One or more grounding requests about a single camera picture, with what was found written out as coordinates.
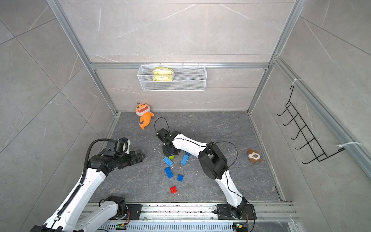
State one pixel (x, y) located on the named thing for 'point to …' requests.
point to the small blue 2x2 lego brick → (188, 153)
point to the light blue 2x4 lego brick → (168, 161)
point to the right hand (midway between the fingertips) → (170, 153)
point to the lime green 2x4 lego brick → (171, 157)
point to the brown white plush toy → (254, 155)
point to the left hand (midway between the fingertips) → (138, 155)
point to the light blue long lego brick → (185, 159)
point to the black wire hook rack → (306, 133)
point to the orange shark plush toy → (143, 109)
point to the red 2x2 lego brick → (173, 190)
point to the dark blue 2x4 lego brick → (168, 172)
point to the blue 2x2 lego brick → (180, 178)
